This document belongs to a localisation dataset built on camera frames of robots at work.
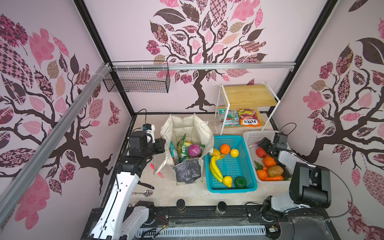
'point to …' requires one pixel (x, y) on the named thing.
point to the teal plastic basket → (230, 165)
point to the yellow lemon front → (227, 180)
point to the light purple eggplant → (254, 144)
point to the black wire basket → (138, 76)
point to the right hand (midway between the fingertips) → (264, 142)
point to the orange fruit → (225, 149)
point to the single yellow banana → (214, 169)
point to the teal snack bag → (174, 153)
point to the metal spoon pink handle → (147, 193)
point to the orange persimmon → (268, 161)
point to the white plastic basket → (255, 136)
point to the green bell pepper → (240, 182)
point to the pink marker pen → (160, 174)
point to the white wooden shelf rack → (260, 97)
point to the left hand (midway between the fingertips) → (165, 143)
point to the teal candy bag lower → (232, 118)
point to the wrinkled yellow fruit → (216, 152)
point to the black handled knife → (146, 185)
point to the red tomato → (261, 152)
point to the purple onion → (194, 150)
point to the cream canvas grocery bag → (197, 131)
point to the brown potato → (275, 171)
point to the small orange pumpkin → (261, 174)
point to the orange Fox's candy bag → (248, 117)
